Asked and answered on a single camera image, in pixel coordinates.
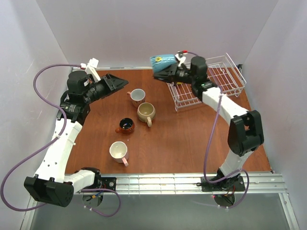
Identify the white mug brown dots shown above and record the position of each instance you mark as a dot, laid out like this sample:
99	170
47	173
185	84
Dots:
137	97

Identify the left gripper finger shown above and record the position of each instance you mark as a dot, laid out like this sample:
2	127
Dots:
111	89
114	82

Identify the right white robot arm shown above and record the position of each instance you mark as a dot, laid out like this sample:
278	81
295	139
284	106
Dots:
245	132

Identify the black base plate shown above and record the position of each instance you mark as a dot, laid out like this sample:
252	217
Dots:
108	183
230	184

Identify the white mug pink handle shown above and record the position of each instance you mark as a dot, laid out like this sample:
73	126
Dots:
119	152

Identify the beige round mug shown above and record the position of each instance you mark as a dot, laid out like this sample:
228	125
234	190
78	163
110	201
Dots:
146	113

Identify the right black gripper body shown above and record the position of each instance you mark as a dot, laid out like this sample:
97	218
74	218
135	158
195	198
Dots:
172	73

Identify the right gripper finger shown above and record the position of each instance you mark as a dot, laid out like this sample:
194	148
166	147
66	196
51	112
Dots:
169	70
165	78

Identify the aluminium frame rail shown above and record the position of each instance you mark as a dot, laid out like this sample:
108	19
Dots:
154	184

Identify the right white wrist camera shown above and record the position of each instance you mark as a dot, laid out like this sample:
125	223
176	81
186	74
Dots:
180	57

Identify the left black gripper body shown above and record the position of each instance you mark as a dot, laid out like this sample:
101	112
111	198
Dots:
108	84

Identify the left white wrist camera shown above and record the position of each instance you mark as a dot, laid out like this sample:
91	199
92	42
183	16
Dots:
90	68

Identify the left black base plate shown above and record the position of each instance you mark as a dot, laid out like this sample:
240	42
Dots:
108	183

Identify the white wire dish rack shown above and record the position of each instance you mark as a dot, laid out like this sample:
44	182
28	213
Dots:
222	70

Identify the brown black mug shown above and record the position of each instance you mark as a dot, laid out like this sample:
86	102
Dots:
126	126

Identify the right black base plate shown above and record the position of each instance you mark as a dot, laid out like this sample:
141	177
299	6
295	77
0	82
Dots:
230	184

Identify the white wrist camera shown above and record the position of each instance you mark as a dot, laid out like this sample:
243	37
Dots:
180	57
90	68

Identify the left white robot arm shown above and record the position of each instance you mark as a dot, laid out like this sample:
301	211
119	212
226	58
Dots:
69	123

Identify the blue mug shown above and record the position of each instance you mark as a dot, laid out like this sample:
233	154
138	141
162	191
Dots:
160	62

